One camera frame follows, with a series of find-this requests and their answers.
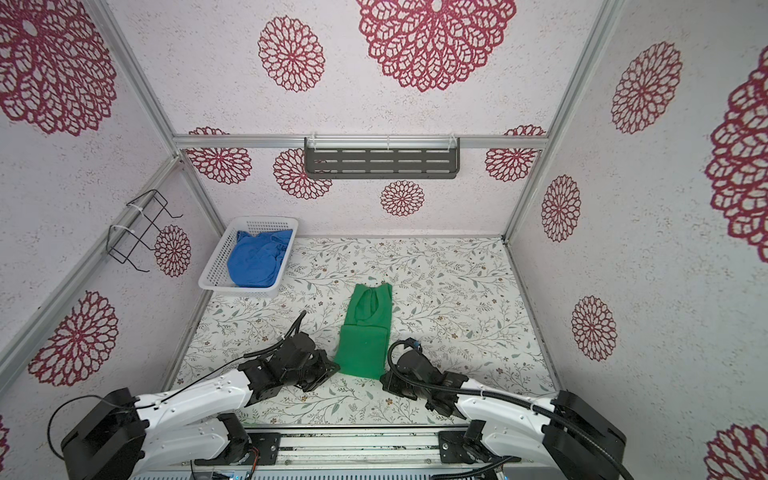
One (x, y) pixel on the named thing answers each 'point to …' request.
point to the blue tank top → (255, 260)
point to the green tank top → (362, 339)
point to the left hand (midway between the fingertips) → (341, 371)
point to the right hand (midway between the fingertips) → (376, 378)
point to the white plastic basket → (216, 277)
